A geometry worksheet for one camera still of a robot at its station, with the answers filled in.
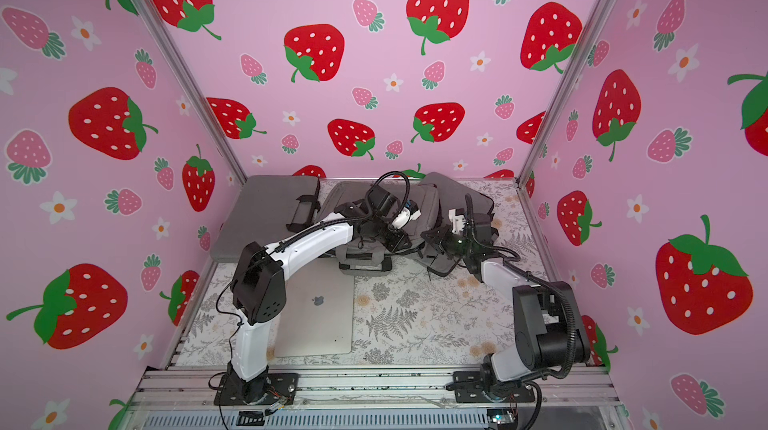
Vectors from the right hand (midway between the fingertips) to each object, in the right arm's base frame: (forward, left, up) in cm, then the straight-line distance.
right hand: (417, 236), depth 86 cm
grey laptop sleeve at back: (+28, -13, -11) cm, 33 cm away
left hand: (-1, +1, -2) cm, 2 cm away
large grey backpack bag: (-4, +14, -5) cm, 16 cm away
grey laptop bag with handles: (+15, +57, -11) cm, 60 cm away
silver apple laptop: (-19, +28, -15) cm, 37 cm away
